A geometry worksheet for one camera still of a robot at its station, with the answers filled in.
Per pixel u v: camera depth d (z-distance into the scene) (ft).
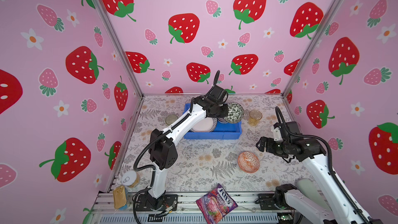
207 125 3.27
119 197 2.44
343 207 1.28
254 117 3.55
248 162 2.82
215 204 2.35
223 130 3.22
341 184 1.36
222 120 3.22
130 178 2.52
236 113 2.81
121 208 2.30
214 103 2.01
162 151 1.62
